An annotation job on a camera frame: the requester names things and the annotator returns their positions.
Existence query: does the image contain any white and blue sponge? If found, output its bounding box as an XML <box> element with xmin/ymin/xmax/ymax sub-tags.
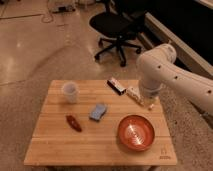
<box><xmin>89</xmin><ymin>103</ymin><xmax>107</xmax><ymax>121</ymax></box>

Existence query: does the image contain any black office chair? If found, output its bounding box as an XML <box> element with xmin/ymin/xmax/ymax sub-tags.
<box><xmin>89</xmin><ymin>0</ymin><xmax>151</xmax><ymax>67</ymax></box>

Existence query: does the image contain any wooden table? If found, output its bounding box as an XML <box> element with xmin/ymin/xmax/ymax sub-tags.
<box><xmin>24</xmin><ymin>80</ymin><xmax>177</xmax><ymax>166</ymax></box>

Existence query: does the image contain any dark red chili pepper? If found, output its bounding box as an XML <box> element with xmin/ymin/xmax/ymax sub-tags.
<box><xmin>66</xmin><ymin>115</ymin><xmax>82</xmax><ymax>132</ymax></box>

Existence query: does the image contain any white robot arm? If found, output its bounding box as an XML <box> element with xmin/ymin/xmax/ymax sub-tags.
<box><xmin>137</xmin><ymin>44</ymin><xmax>213</xmax><ymax>114</ymax></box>

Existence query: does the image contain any red ceramic bowl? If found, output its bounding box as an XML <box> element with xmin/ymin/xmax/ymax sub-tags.
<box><xmin>117</xmin><ymin>115</ymin><xmax>155</xmax><ymax>152</ymax></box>

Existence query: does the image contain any power strip with cables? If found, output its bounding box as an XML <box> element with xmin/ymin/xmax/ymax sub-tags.
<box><xmin>41</xmin><ymin>0</ymin><xmax>76</xmax><ymax>23</ymax></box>

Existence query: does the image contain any black and white box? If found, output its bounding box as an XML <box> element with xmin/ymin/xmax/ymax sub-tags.
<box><xmin>107</xmin><ymin>77</ymin><xmax>126</xmax><ymax>95</ymax></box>

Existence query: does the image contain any translucent plastic cup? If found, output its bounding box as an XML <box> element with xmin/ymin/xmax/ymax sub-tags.
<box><xmin>61</xmin><ymin>81</ymin><xmax>79</xmax><ymax>104</ymax></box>

